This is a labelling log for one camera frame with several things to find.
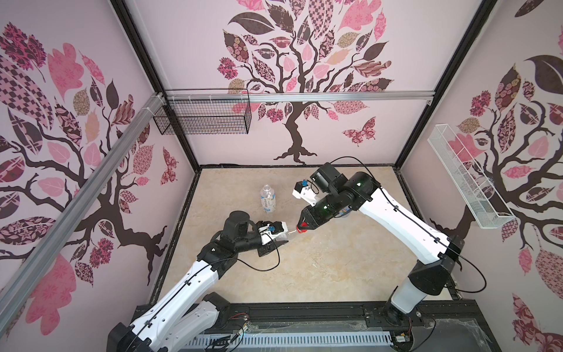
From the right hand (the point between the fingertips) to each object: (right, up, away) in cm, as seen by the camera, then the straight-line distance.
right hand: (304, 228), depth 68 cm
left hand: (-7, -4, +5) cm, 10 cm away
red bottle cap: (0, +2, -2) cm, 3 cm away
